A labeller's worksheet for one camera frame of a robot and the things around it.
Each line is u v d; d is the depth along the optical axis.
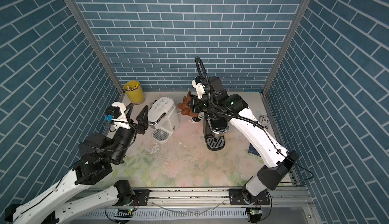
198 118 1.02
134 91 1.02
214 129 0.74
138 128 0.48
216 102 0.49
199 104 0.59
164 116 0.79
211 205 0.72
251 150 0.90
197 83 0.60
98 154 0.38
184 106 0.68
